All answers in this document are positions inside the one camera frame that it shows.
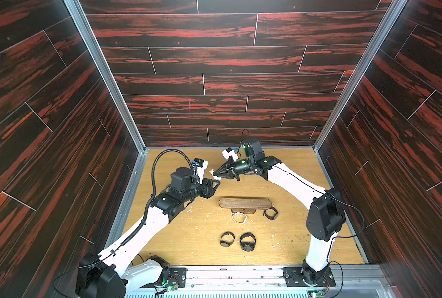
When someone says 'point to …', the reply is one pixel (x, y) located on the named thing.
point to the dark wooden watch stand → (248, 205)
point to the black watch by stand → (270, 213)
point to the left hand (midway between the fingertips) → (217, 182)
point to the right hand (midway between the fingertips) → (215, 172)
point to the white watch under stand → (239, 218)
